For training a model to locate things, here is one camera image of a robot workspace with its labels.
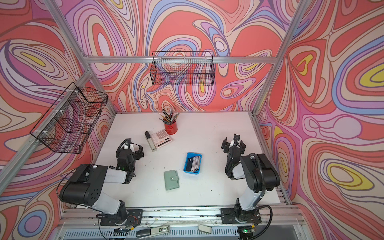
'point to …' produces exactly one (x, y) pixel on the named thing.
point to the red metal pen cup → (171, 129)
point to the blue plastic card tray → (190, 154)
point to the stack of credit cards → (193, 164)
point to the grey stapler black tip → (150, 141)
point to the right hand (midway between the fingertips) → (235, 141)
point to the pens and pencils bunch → (168, 119)
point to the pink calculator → (161, 138)
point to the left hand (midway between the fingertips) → (134, 144)
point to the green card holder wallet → (171, 179)
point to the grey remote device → (142, 233)
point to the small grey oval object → (205, 228)
